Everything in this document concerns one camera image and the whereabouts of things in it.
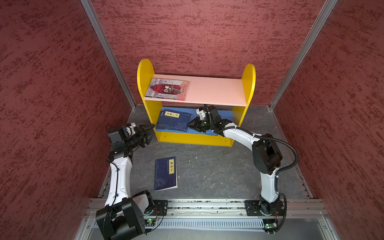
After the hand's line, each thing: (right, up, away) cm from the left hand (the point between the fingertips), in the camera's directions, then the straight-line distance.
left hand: (156, 130), depth 76 cm
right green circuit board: (+57, -46, -5) cm, 73 cm away
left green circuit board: (-2, -44, -6) cm, 44 cm away
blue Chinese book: (+7, +5, +13) cm, 16 cm away
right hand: (+16, +1, +11) cm, 19 cm away
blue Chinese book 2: (+3, -26, +10) cm, 28 cm away
